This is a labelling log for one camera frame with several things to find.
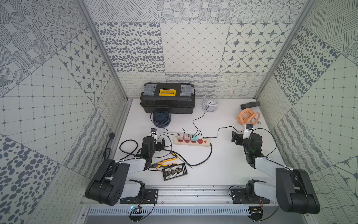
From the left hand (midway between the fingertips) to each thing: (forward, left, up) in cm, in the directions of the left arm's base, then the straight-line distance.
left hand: (153, 137), depth 92 cm
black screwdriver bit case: (-21, -16, -4) cm, 26 cm away
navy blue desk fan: (+15, -4, +1) cm, 15 cm away
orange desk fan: (+14, -65, +6) cm, 67 cm away
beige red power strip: (-2, -32, -3) cm, 32 cm away
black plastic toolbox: (+25, -15, +13) cm, 32 cm away
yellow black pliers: (-17, -6, -4) cm, 19 cm away
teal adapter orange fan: (-2, -28, +2) cm, 28 cm away
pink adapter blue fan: (-1, -19, +1) cm, 19 cm away
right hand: (+3, -58, +2) cm, 58 cm away
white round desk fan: (+28, -41, +2) cm, 49 cm away
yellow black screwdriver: (-11, -16, -4) cm, 20 cm away
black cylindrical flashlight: (+35, -76, -4) cm, 84 cm away
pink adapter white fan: (-1, -23, +3) cm, 23 cm away
